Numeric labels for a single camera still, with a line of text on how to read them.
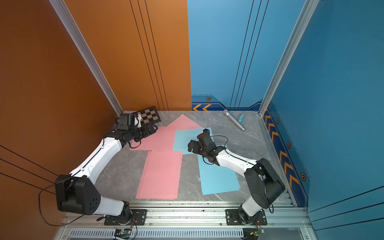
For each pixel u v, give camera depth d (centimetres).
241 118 109
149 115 115
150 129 76
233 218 72
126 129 64
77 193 41
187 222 73
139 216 74
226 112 116
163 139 106
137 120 69
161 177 87
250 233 69
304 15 72
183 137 113
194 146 79
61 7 70
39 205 43
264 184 44
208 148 68
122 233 72
